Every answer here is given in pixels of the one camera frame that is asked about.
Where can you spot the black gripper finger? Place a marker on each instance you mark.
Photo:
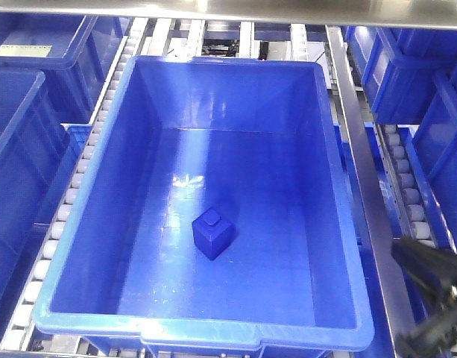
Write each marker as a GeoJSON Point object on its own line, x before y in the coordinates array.
{"type": "Point", "coordinates": [425, 264]}
{"type": "Point", "coordinates": [423, 341]}

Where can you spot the small blue plastic box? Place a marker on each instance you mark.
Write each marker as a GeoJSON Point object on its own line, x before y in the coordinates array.
{"type": "Point", "coordinates": [213, 238]}

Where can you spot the steel roller flow rack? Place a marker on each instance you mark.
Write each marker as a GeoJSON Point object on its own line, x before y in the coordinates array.
{"type": "Point", "coordinates": [358, 168]}

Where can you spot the blue plastic bin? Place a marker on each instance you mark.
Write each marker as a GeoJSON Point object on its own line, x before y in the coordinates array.
{"type": "Point", "coordinates": [269, 186]}

